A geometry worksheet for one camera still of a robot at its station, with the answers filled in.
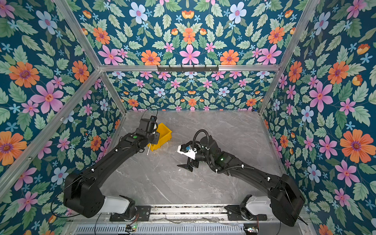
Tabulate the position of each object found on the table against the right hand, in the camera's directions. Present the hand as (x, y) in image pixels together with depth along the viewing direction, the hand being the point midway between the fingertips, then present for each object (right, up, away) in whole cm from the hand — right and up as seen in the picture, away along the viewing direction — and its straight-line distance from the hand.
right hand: (181, 153), depth 73 cm
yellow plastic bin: (-14, +7, +24) cm, 28 cm away
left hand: (-16, +11, +11) cm, 22 cm away
